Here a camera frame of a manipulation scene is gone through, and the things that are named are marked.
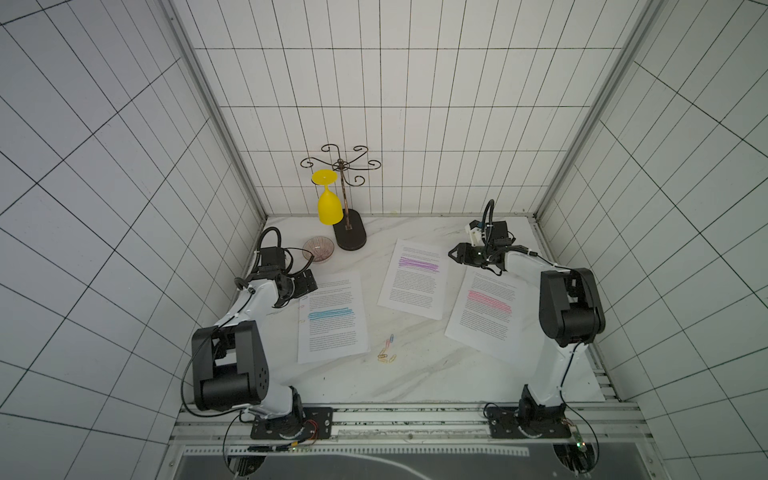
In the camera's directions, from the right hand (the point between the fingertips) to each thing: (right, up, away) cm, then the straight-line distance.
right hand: (460, 248), depth 100 cm
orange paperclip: (-24, -31, -17) cm, 43 cm away
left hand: (-52, -13, -10) cm, 54 cm away
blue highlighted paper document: (-42, -22, -9) cm, 49 cm away
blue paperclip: (-24, -27, -13) cm, 38 cm away
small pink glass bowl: (-49, 0, +6) cm, 50 cm away
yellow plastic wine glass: (-43, +13, -12) cm, 46 cm away
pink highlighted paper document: (+9, -21, -8) cm, 24 cm away
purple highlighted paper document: (-15, -11, 0) cm, 19 cm away
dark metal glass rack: (-39, +5, +15) cm, 42 cm away
